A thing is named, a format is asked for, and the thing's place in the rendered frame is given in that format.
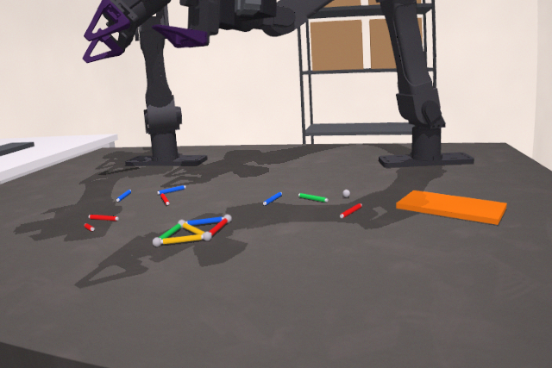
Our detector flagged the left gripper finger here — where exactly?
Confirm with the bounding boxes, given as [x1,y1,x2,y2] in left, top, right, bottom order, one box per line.
[152,25,207,48]

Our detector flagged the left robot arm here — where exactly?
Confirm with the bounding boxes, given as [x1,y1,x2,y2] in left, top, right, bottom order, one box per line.
[219,0,474,168]

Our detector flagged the green magnetic rod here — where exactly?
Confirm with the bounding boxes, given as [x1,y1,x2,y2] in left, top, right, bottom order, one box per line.
[159,224,181,240]
[298,193,328,203]

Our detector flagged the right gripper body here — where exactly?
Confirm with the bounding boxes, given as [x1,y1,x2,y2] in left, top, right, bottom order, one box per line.
[103,0,154,53]

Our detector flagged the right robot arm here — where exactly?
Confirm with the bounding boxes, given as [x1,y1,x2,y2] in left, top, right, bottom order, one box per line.
[125,0,207,165]

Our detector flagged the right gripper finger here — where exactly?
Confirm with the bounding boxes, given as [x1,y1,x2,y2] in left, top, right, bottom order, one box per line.
[83,35,123,63]
[84,0,130,41]

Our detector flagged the blue rod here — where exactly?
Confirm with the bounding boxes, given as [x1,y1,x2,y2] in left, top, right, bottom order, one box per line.
[157,185,185,195]
[263,192,282,205]
[185,217,223,225]
[116,190,131,202]

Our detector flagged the yellow rod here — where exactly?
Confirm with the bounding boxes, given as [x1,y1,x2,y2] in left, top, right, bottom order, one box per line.
[161,234,204,244]
[182,223,205,235]

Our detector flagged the orange flat bar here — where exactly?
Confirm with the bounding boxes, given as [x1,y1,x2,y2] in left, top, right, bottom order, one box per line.
[396,190,507,225]

